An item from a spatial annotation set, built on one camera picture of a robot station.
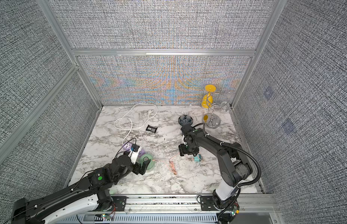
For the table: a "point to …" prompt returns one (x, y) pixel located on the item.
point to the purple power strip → (128, 146)
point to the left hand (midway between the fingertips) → (145, 156)
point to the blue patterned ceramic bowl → (184, 119)
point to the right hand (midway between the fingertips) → (184, 150)
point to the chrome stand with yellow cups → (210, 101)
